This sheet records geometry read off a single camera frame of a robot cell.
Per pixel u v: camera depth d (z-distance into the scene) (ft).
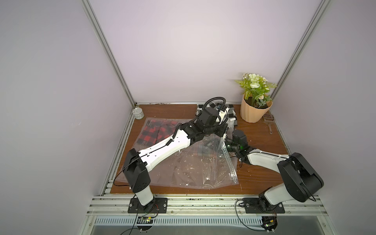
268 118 3.51
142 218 2.33
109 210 2.39
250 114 3.28
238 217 2.28
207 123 1.86
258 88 2.95
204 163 2.88
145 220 2.35
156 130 3.30
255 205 2.33
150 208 2.29
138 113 3.57
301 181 1.42
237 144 2.25
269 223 2.29
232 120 2.79
